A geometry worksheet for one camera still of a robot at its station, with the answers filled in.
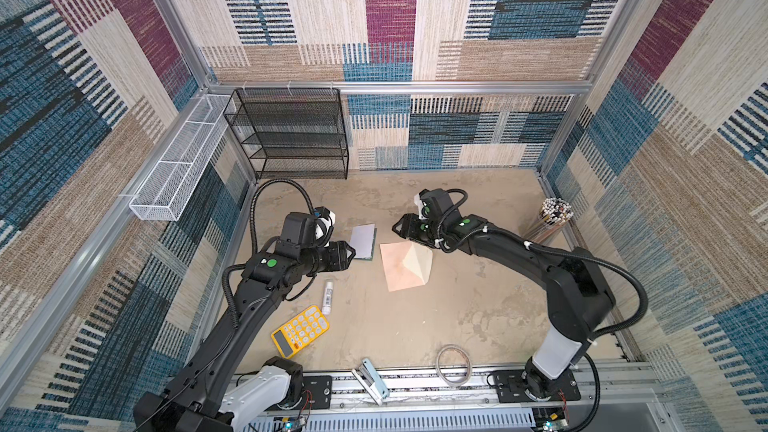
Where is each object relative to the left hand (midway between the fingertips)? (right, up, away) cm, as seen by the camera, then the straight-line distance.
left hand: (348, 248), depth 75 cm
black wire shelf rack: (-25, +36, +34) cm, 55 cm away
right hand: (+13, +2, +11) cm, 17 cm away
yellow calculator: (-14, -23, +6) cm, 28 cm away
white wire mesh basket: (-58, +14, +16) cm, 62 cm away
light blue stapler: (+6, -32, -2) cm, 32 cm away
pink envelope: (+16, -8, +20) cm, 26 cm away
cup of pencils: (+56, +8, +10) cm, 58 cm away
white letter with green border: (+2, -2, +25) cm, 25 cm away
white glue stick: (-7, -18, +10) cm, 22 cm away
